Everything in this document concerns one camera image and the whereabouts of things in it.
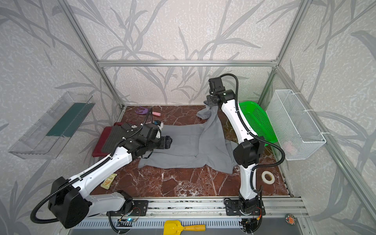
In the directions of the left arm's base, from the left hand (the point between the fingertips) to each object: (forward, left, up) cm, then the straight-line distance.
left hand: (168, 136), depth 82 cm
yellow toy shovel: (-41, -6, -14) cm, 44 cm away
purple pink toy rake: (+36, +30, -19) cm, 50 cm away
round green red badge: (-37, -62, -14) cm, 74 cm away
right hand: (+23, -27, +12) cm, 37 cm away
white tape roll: (-19, -55, -15) cm, 60 cm away
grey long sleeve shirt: (+3, -22, -15) cm, 27 cm away
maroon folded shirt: (+11, +50, -16) cm, 54 cm away
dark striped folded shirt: (+7, +38, -10) cm, 40 cm away
